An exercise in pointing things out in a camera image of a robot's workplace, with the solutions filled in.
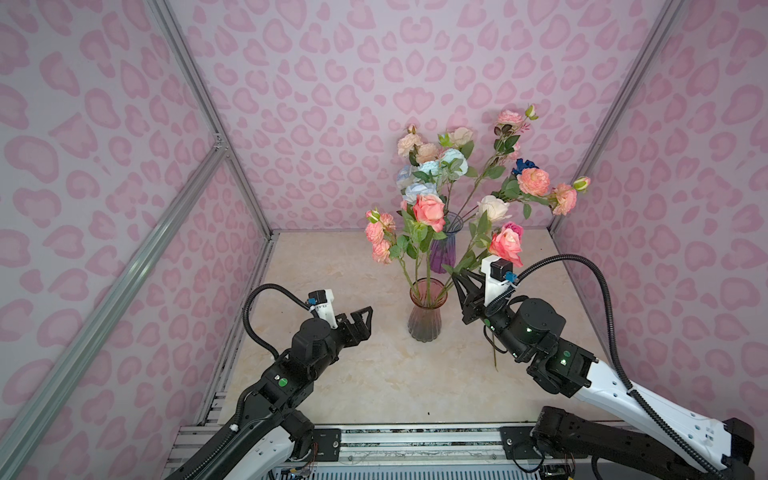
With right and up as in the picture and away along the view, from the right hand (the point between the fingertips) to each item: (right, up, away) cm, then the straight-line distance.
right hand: (456, 272), depth 63 cm
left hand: (-21, -9, +10) cm, 25 cm away
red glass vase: (-4, -8, +18) cm, 20 cm away
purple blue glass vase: (+3, +5, +41) cm, 41 cm away
